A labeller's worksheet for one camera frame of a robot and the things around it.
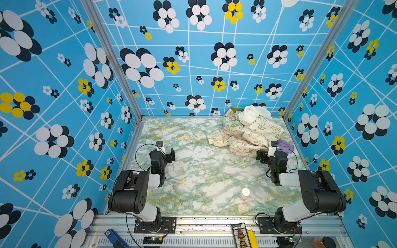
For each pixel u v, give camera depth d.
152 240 0.72
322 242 0.62
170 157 0.87
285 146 1.00
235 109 1.19
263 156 0.85
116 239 0.67
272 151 0.82
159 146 0.79
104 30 0.76
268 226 0.72
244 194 0.76
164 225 0.72
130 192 0.47
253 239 0.69
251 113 1.01
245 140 0.94
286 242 0.71
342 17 0.71
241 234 0.70
